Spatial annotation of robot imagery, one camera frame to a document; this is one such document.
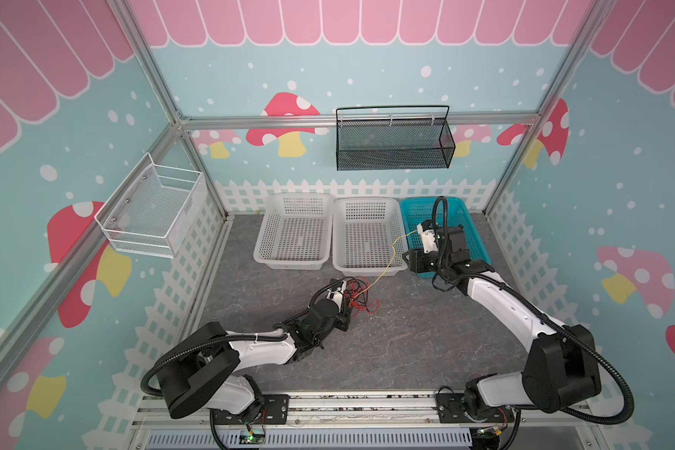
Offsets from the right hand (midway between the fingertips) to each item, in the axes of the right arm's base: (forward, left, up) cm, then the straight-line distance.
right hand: (410, 253), depth 87 cm
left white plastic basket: (+23, +40, -15) cm, 49 cm away
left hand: (-12, +20, -10) cm, 25 cm away
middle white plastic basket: (+21, +11, -16) cm, 29 cm away
